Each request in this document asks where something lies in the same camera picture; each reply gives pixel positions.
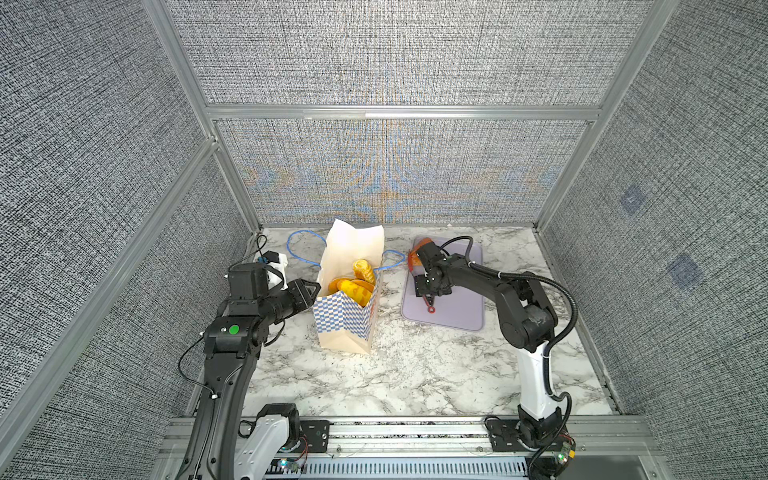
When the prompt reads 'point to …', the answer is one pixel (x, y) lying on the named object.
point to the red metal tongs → (431, 309)
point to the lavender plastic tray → (458, 309)
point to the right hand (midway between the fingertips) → (425, 281)
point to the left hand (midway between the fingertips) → (321, 284)
